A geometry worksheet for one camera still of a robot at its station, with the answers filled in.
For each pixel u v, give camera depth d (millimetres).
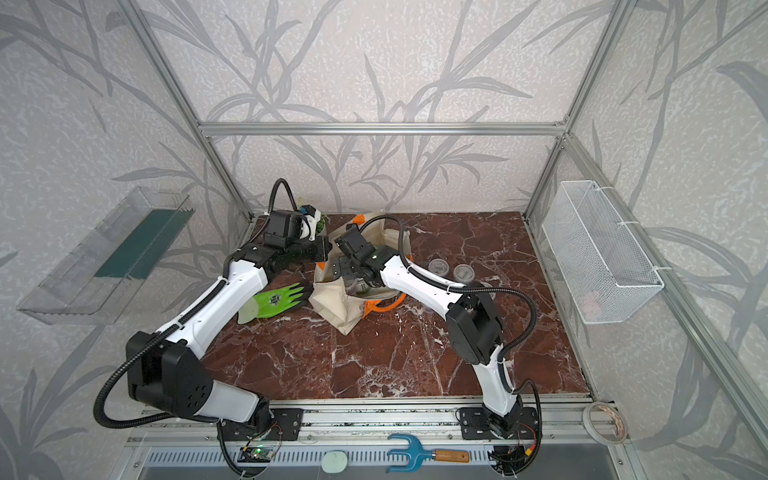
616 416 739
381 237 875
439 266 988
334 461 669
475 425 738
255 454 705
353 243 665
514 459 706
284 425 740
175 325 437
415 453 684
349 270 788
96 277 642
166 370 413
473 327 495
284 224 619
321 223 771
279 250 617
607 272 612
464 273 968
